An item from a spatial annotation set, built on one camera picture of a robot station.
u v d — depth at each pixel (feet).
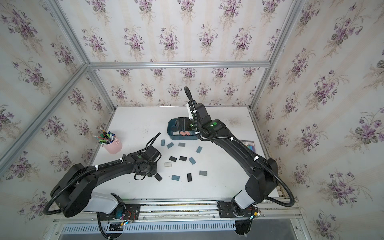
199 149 3.15
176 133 3.41
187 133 3.41
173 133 3.38
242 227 2.30
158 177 2.75
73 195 1.37
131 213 2.35
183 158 3.04
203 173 2.82
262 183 1.34
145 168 2.11
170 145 3.23
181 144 3.24
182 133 3.41
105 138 2.95
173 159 2.99
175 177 2.76
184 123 2.21
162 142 3.23
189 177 2.76
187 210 2.45
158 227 2.51
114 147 2.97
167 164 2.95
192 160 2.98
